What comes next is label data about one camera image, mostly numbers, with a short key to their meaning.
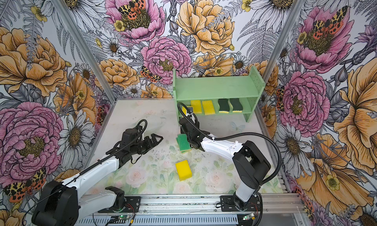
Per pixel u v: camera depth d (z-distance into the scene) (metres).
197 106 1.01
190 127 0.66
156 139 0.77
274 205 0.76
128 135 0.65
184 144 0.92
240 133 0.50
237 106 1.00
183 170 0.82
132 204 0.74
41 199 0.39
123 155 0.62
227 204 0.73
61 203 0.40
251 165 0.45
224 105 1.00
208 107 0.98
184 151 0.92
